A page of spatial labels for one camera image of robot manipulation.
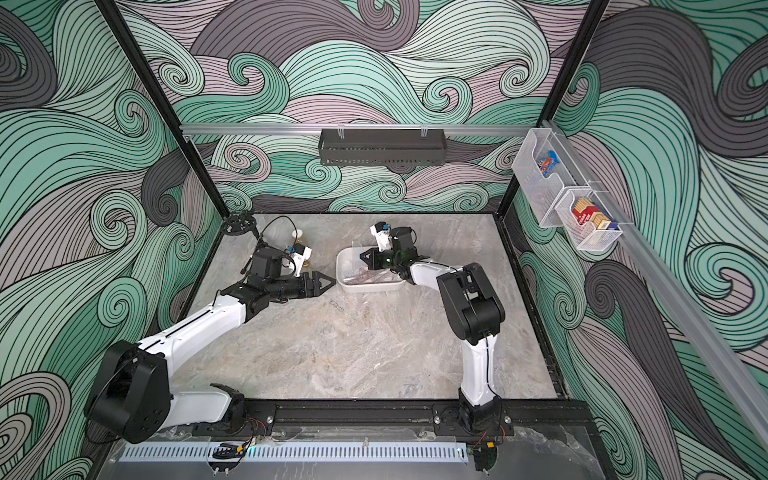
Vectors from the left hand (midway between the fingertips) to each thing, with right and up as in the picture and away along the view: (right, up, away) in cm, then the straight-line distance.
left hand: (328, 280), depth 82 cm
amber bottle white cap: (-14, +13, +19) cm, 27 cm away
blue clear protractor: (+7, +7, +16) cm, 19 cm away
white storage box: (+2, +1, +22) cm, 22 cm away
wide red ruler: (+10, -1, +19) cm, 21 cm away
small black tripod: (-26, +16, +4) cm, 31 cm away
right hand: (+10, +6, +15) cm, 19 cm away
